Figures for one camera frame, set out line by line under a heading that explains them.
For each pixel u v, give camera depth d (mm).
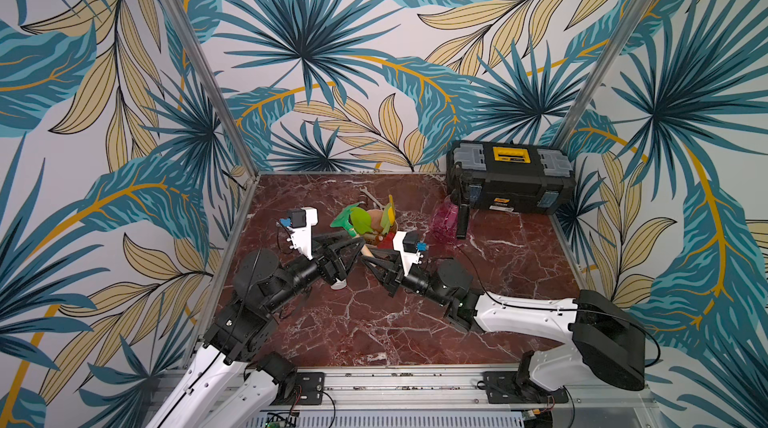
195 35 818
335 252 521
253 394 579
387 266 614
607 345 424
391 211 842
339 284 902
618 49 833
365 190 1136
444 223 989
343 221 621
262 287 444
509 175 984
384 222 930
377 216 950
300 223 519
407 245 576
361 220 921
